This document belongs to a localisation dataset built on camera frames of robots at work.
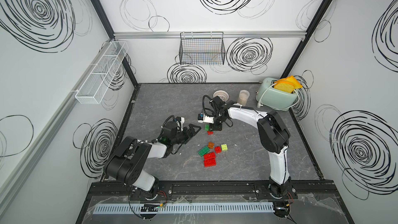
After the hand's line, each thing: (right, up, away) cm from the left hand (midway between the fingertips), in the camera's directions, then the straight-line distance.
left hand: (197, 132), depth 87 cm
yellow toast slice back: (+56, +31, +4) cm, 64 cm away
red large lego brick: (+7, -14, -5) cm, 17 cm away
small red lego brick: (+7, -2, +6) cm, 10 cm away
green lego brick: (+6, +2, +2) cm, 6 cm away
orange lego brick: (+8, -8, 0) cm, 11 cm away
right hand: (+8, +2, +7) cm, 11 cm away
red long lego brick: (+7, -12, -4) cm, 15 cm away
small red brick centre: (+12, -10, -1) cm, 15 cm away
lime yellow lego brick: (+15, -8, 0) cm, 17 cm away
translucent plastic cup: (+30, +21, +14) cm, 39 cm away
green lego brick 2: (+3, -11, -1) cm, 11 cm away
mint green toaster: (+44, +21, +9) cm, 49 cm away
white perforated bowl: (+17, +22, +22) cm, 35 cm away
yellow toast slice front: (+52, +27, +4) cm, 59 cm away
